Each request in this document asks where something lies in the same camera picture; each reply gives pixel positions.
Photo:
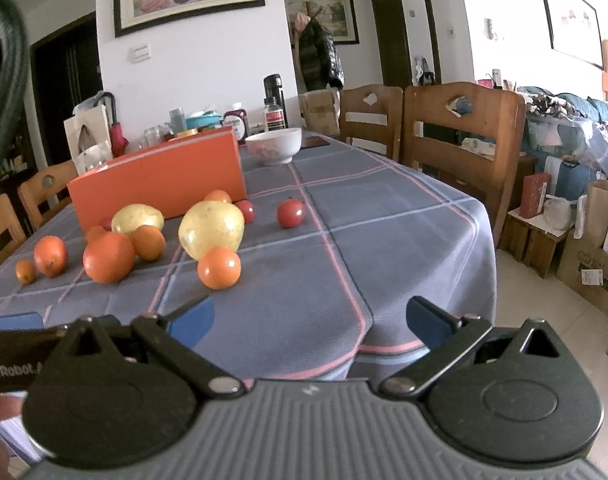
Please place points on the wooden chair right far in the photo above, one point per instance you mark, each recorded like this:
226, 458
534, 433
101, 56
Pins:
373, 113

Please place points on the white ceramic bowl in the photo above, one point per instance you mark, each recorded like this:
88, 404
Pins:
275, 147

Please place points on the black thermos flask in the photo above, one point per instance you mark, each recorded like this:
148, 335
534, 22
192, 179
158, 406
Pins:
273, 87

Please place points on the dark glass bottle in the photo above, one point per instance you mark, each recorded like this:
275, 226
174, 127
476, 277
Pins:
274, 118

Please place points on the red tomato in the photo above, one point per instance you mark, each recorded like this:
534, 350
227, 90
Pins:
291, 213
248, 210

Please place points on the red vitamin bottle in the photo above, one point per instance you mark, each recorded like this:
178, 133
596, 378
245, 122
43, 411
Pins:
236, 118

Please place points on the grey blue tumbler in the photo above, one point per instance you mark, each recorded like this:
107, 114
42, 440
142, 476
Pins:
177, 121

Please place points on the wooden chair left far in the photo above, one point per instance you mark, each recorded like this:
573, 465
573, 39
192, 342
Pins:
44, 186

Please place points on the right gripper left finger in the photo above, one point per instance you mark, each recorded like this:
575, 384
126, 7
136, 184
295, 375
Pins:
170, 339

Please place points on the large orange front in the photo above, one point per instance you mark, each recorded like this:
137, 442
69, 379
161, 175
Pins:
109, 258

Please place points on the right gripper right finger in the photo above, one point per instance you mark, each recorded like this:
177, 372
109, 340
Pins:
449, 340

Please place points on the wooden chair right near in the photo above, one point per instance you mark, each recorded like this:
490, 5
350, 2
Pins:
497, 115

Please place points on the white paper bag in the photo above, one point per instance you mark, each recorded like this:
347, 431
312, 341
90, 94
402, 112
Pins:
88, 138

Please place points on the brown leather coaster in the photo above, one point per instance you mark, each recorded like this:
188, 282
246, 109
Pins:
314, 142

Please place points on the red folded umbrella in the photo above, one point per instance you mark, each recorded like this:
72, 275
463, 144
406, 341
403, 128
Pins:
118, 141

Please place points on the orange cardboard box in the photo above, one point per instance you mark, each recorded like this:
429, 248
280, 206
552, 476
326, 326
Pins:
170, 177

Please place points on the small mandarin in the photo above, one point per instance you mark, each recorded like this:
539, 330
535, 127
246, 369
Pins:
25, 271

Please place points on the small framed landscape picture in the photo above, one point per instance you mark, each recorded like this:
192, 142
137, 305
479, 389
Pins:
338, 16

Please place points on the large orange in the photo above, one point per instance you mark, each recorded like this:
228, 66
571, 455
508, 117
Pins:
109, 258
51, 256

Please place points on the clear glass jar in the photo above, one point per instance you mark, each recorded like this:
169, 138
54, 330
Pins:
156, 135

